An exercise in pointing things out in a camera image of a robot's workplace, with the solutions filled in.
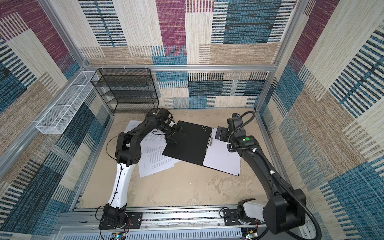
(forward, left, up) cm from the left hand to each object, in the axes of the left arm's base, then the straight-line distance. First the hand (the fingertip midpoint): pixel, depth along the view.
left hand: (182, 135), depth 98 cm
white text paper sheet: (-14, +19, -7) cm, 24 cm away
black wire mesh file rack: (+32, +40, +11) cm, 53 cm away
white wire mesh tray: (-10, +57, +27) cm, 64 cm away
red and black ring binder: (-3, -10, -8) cm, 13 cm away
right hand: (-9, -24, +13) cm, 29 cm away
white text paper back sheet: (+15, +38, -7) cm, 41 cm away
